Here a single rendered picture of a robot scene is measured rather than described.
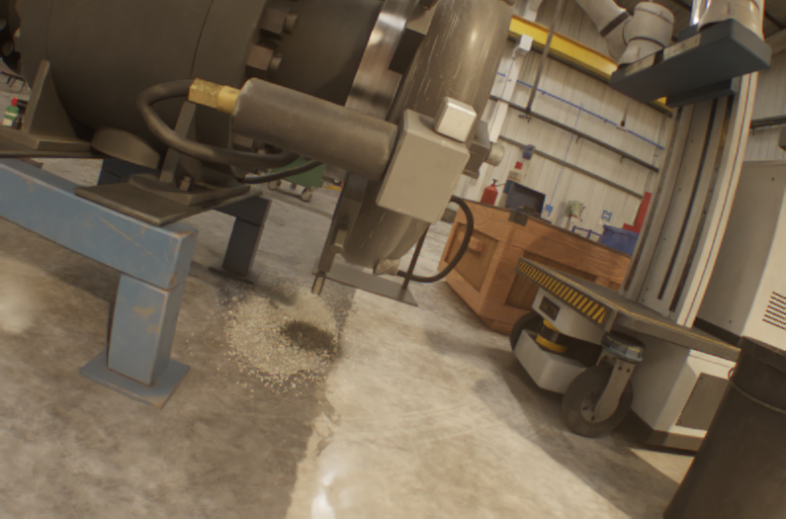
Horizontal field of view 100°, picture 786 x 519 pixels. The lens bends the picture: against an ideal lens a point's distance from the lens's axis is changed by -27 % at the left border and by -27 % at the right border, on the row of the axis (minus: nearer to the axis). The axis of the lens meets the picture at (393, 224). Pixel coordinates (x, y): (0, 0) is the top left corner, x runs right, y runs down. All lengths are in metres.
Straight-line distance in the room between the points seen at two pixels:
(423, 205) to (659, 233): 1.06
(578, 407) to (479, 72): 0.76
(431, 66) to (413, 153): 0.15
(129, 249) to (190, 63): 0.31
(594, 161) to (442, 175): 12.48
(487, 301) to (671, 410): 0.91
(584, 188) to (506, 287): 11.17
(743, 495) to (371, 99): 0.90
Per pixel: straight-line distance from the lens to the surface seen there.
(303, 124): 0.53
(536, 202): 1.97
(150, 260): 0.63
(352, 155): 0.53
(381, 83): 0.76
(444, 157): 0.52
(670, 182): 1.50
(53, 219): 0.71
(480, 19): 0.65
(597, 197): 13.00
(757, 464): 0.80
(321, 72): 0.82
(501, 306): 1.77
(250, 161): 0.64
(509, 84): 12.00
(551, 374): 1.17
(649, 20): 1.68
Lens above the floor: 0.40
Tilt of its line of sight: 4 degrees down
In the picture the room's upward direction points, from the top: 19 degrees clockwise
